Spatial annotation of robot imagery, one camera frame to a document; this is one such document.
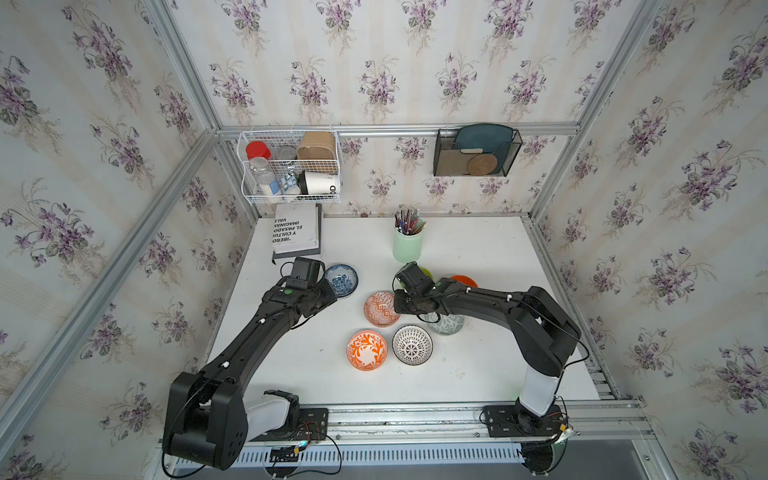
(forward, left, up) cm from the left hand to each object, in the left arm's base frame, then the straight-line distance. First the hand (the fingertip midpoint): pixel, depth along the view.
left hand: (338, 297), depth 84 cm
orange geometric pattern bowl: (+1, -12, -10) cm, 16 cm away
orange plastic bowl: (+10, -40, -6) cm, 42 cm away
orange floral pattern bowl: (-12, -8, -10) cm, 17 cm away
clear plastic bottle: (+29, +23, +21) cm, 42 cm away
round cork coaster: (+40, -46, +17) cm, 63 cm away
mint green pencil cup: (+21, -22, -3) cm, 30 cm away
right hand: (+1, -18, -7) cm, 19 cm away
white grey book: (+29, +18, -3) cm, 34 cm away
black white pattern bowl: (-10, -22, -10) cm, 26 cm away
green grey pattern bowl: (-5, -32, -9) cm, 33 cm away
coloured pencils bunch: (+27, -22, +3) cm, 35 cm away
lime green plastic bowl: (+14, -29, -8) cm, 33 cm away
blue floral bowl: (+12, 0, -8) cm, 14 cm away
